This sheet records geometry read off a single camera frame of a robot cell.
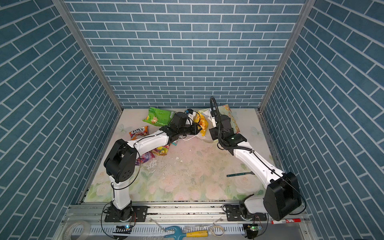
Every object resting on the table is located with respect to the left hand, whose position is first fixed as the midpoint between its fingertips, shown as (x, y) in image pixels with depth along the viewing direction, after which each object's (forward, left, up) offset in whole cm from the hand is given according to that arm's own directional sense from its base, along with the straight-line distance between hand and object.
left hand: (202, 127), depth 88 cm
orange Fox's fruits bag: (-8, +26, -14) cm, 30 cm away
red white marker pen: (-47, -39, -14) cm, 62 cm away
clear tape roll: (-48, +63, -15) cm, 81 cm away
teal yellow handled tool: (-50, +12, -16) cm, 54 cm away
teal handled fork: (-22, -29, -18) cm, 40 cm away
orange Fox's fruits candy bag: (+5, +45, -14) cm, 47 cm away
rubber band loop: (-50, -3, -15) cm, 52 cm away
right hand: (-2, -7, +5) cm, 9 cm away
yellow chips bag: (-1, 0, +5) cm, 5 cm away
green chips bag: (+18, +31, -11) cm, 37 cm away
